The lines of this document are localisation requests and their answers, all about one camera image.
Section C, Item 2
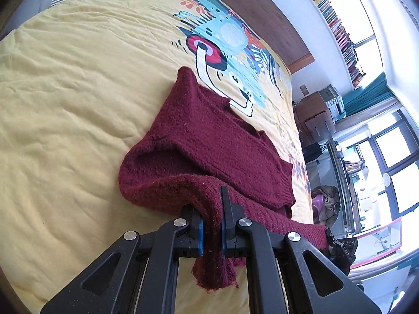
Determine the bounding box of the red framed board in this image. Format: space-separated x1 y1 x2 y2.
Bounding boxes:
350 218 402 270

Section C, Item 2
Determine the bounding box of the yellow cartoon print duvet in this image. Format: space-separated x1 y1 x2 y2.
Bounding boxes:
0 0 313 313

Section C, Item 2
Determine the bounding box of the black bag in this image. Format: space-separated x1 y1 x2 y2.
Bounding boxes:
302 143 327 163

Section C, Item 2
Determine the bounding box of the row of books on shelf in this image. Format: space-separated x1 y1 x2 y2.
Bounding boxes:
312 0 365 88

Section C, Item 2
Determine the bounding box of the wooden headboard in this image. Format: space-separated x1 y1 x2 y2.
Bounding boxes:
222 0 315 73

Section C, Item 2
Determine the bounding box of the brown jacket on stool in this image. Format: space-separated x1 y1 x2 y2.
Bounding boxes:
311 185 341 228

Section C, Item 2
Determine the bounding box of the wooden drawer dresser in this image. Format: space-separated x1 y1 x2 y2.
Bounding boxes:
293 92 335 148

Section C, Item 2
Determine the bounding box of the white desk lamp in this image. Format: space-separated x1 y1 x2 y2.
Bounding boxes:
382 172 391 188

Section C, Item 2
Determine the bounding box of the purple plastic stool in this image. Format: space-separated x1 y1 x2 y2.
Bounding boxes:
312 194 324 218

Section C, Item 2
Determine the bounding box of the dark red knitted sweater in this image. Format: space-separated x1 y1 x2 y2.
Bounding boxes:
118 67 328 291

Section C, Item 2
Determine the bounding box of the teal curtain right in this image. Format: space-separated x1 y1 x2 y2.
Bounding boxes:
342 72 394 117

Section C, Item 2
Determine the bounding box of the white printer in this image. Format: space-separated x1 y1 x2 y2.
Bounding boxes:
319 84 346 123

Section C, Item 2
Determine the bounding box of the glass top desk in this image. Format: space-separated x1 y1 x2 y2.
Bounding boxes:
326 137 361 237

